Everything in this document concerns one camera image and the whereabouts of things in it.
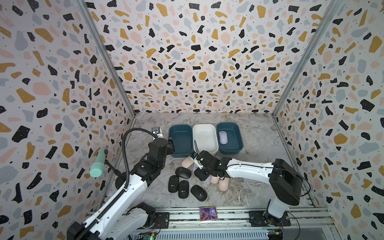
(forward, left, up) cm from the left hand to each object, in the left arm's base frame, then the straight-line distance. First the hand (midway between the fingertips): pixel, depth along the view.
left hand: (169, 139), depth 77 cm
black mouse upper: (-9, -6, -22) cm, 24 cm away
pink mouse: (-14, -23, -19) cm, 34 cm away
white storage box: (+18, -20, -23) cm, 35 cm away
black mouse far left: (-15, -1, -22) cm, 27 cm away
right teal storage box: (+16, -37, -24) cm, 47 cm away
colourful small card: (-30, -20, -22) cm, 42 cm away
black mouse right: (-21, -15, -21) cm, 33 cm away
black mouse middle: (-19, -7, -21) cm, 29 cm away
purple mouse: (+17, -32, -22) cm, 43 cm away
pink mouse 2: (-16, -29, -22) cm, 40 cm away
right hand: (-9, -16, -18) cm, 26 cm away
